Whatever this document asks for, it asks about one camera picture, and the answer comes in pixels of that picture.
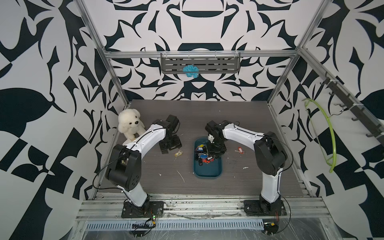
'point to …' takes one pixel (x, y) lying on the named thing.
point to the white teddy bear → (130, 124)
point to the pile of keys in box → (202, 155)
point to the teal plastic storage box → (213, 169)
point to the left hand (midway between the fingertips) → (174, 146)
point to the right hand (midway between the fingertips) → (211, 153)
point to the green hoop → (329, 163)
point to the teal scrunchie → (191, 68)
